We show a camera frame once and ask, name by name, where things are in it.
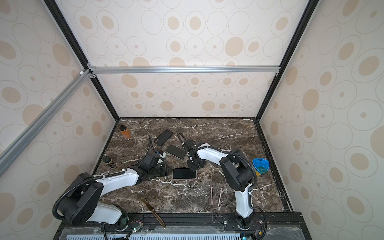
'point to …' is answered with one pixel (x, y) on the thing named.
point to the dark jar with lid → (107, 159)
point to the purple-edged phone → (184, 173)
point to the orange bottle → (125, 131)
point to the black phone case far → (163, 137)
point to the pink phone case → (184, 173)
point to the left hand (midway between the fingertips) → (175, 168)
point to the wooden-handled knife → (154, 212)
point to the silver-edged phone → (176, 151)
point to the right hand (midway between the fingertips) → (195, 168)
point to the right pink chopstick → (220, 196)
